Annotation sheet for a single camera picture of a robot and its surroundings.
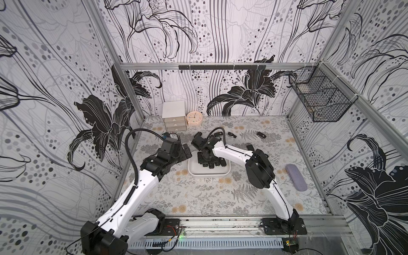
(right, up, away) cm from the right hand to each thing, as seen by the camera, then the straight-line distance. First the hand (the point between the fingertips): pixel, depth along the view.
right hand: (204, 159), depth 96 cm
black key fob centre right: (+30, +7, +5) cm, 31 cm away
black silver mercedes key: (+19, +15, +11) cm, 27 cm away
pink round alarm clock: (-8, +27, +19) cm, 34 cm away
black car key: (+39, +15, +11) cm, 43 cm away
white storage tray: (-5, -5, -7) cm, 9 cm away
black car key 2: (+8, -1, -3) cm, 8 cm away
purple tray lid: (+51, -9, -11) cm, 53 cm away
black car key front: (+4, -3, -3) cm, 6 cm away
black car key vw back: (+9, +15, +12) cm, 21 cm away
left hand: (-10, +6, -18) cm, 21 cm away
